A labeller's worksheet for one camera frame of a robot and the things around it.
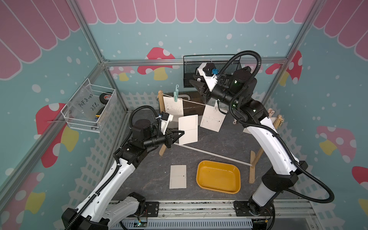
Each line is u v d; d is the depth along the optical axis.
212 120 0.67
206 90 0.48
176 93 0.63
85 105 0.68
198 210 0.76
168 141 0.57
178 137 0.65
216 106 0.61
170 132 0.60
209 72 0.41
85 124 0.66
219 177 0.85
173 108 0.70
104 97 0.81
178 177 0.85
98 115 0.65
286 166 0.41
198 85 0.51
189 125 0.65
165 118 0.58
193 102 0.64
